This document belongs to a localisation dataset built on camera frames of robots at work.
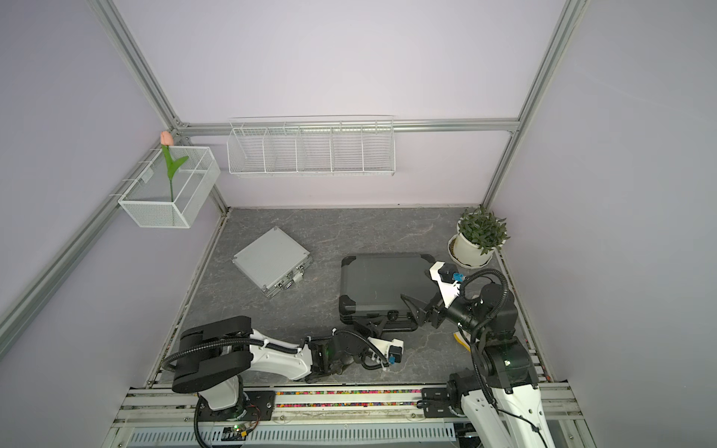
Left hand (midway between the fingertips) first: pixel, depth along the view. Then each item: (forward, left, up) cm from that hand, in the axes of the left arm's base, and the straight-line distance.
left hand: (383, 314), depth 79 cm
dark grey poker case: (+10, +2, -2) cm, 11 cm away
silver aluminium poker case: (+28, +37, -10) cm, 48 cm away
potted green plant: (+22, -33, +7) cm, 40 cm away
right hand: (0, -7, +18) cm, 19 cm away
